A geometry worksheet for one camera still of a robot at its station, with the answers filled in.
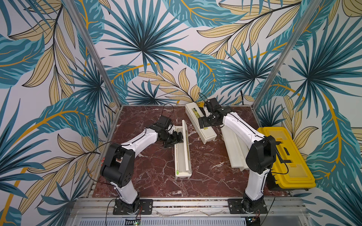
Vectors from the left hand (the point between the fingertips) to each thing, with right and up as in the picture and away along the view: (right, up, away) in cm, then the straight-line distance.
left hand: (180, 144), depth 86 cm
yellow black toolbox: (+55, -11, -15) cm, 59 cm away
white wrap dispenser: (+16, +5, +7) cm, 19 cm away
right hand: (+17, +13, +5) cm, 22 cm away
